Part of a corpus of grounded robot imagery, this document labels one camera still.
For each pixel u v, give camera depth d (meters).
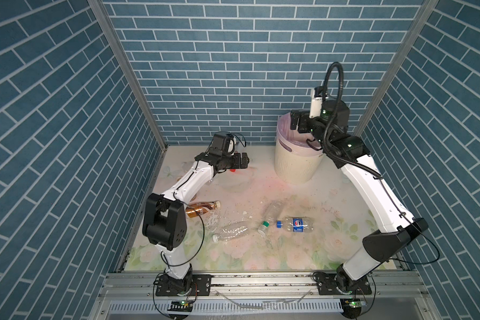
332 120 0.48
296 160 0.87
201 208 0.91
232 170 1.08
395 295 0.72
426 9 0.71
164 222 0.48
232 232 0.85
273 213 0.96
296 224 0.84
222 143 0.69
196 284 0.73
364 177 0.46
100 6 0.69
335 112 0.47
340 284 0.66
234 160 0.79
